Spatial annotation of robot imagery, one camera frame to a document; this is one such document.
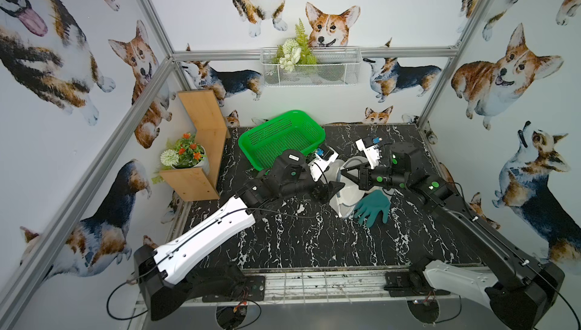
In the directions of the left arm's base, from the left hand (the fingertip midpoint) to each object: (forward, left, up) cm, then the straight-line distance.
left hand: (334, 169), depth 66 cm
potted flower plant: (+15, +52, -11) cm, 56 cm away
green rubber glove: (0, -17, -30) cm, 35 cm away
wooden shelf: (+7, +48, -18) cm, 52 cm away
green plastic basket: (+46, +15, -33) cm, 59 cm away
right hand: (+3, -5, -1) cm, 5 cm away
